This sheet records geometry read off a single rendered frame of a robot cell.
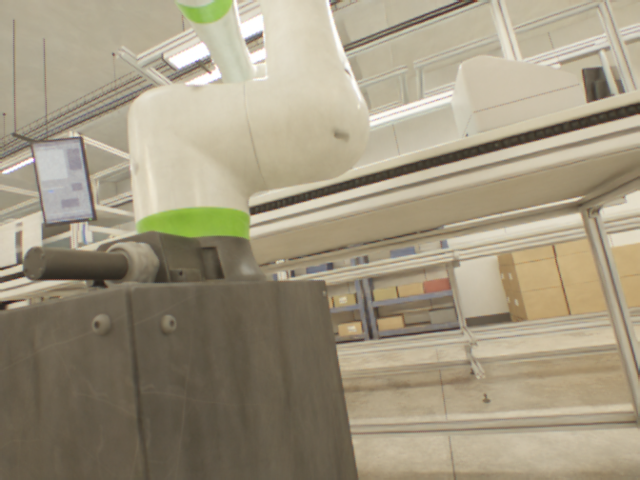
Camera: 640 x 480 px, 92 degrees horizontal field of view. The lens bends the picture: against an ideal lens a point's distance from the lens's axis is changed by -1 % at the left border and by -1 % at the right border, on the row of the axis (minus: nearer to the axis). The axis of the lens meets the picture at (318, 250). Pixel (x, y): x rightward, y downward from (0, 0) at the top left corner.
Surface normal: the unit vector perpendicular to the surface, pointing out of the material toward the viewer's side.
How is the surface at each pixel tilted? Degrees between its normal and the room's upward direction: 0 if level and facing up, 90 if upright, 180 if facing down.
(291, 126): 113
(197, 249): 81
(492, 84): 90
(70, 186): 101
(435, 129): 90
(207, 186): 90
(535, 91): 90
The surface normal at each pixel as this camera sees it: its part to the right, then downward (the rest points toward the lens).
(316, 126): 0.04, 0.29
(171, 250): 0.91, -0.35
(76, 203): 0.14, 0.04
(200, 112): -0.04, -0.15
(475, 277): -0.32, -0.07
